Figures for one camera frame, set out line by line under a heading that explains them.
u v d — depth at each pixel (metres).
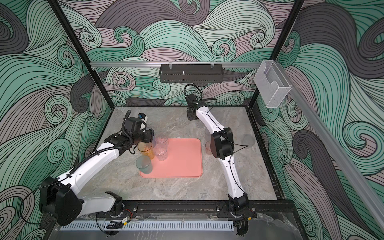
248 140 0.95
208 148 0.91
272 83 0.79
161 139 0.98
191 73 0.95
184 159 0.90
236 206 0.63
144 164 0.86
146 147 0.89
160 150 0.90
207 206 0.75
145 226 0.70
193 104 0.75
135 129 0.62
